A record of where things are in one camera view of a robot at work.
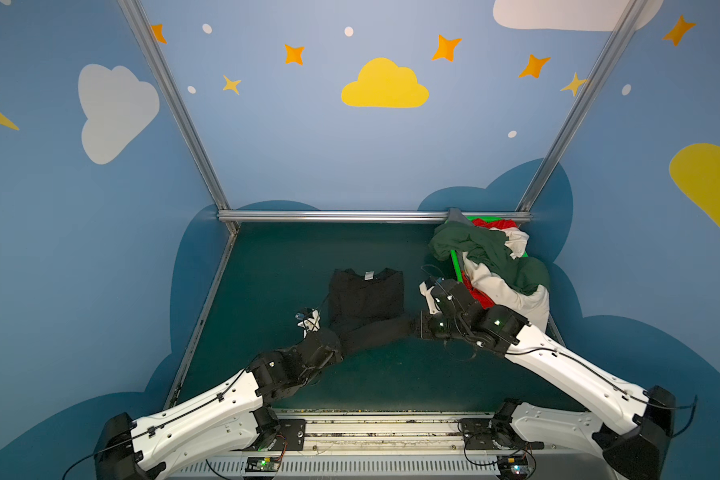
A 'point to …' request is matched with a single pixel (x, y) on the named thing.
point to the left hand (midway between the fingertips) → (348, 344)
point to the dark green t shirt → (491, 249)
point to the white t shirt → (509, 291)
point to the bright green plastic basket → (485, 219)
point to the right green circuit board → (513, 466)
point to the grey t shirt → (455, 214)
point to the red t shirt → (486, 224)
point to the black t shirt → (367, 310)
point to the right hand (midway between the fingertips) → (412, 322)
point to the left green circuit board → (262, 464)
